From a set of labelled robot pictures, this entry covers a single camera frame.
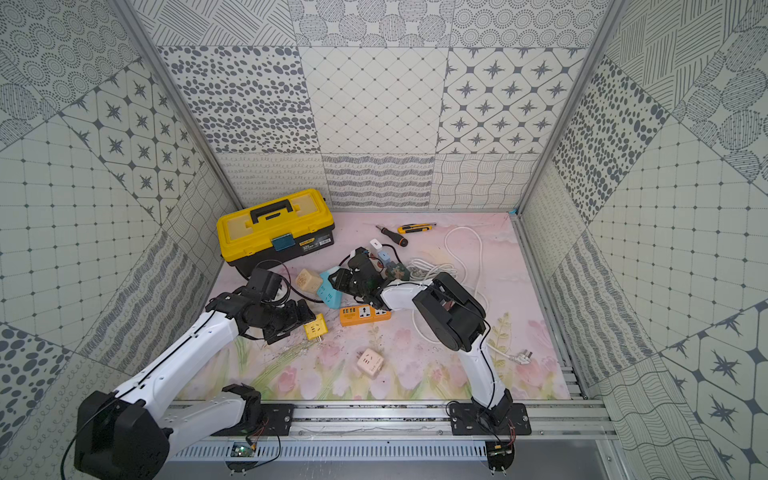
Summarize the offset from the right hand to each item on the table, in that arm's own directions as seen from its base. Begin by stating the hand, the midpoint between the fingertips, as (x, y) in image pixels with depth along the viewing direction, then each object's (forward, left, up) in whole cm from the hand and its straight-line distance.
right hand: (335, 282), depth 95 cm
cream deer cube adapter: (-25, -13, 0) cm, 28 cm away
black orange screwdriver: (+19, -22, -2) cm, 29 cm away
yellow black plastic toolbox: (+11, +19, +13) cm, 25 cm away
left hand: (-15, +5, +6) cm, 17 cm away
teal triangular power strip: (-4, +2, +1) cm, 4 cm away
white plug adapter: (+13, -12, +3) cm, 18 cm away
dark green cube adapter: (+2, -21, +4) cm, 21 cm away
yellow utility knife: (+28, -27, -4) cm, 39 cm away
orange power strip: (-10, -9, -2) cm, 14 cm away
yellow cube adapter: (-16, +3, +1) cm, 17 cm away
